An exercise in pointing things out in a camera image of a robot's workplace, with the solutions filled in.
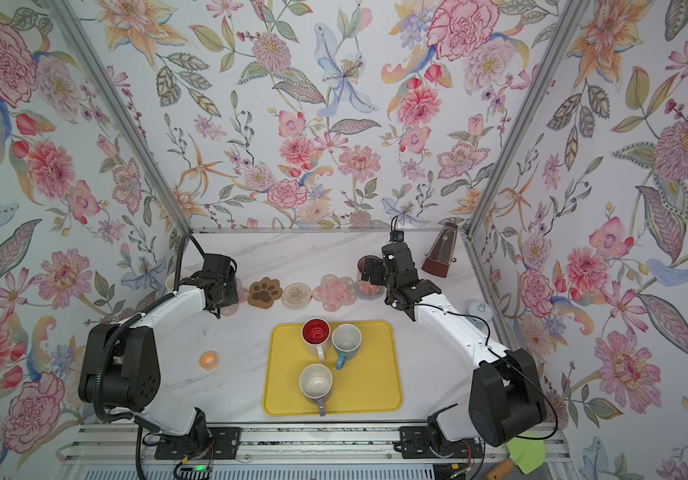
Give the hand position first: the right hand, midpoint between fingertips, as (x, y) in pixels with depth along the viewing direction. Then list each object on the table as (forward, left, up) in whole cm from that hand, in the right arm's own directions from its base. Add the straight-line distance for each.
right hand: (380, 261), depth 86 cm
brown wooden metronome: (+14, -22, -12) cm, 28 cm away
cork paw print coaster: (+1, +38, -19) cm, 43 cm away
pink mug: (0, +4, -15) cm, 15 cm away
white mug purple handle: (-28, +17, -19) cm, 38 cm away
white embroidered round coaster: (-1, +27, -18) cm, 33 cm away
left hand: (-5, +46, -12) cm, 48 cm away
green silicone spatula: (-42, -36, -21) cm, 59 cm away
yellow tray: (-27, +2, -20) cm, 34 cm away
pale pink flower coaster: (-2, +44, -17) cm, 47 cm away
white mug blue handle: (-17, +9, -16) cm, 25 cm away
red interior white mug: (-15, +19, -17) cm, 29 cm away
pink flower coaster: (+2, +14, -20) cm, 24 cm away
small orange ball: (-23, +49, -19) cm, 58 cm away
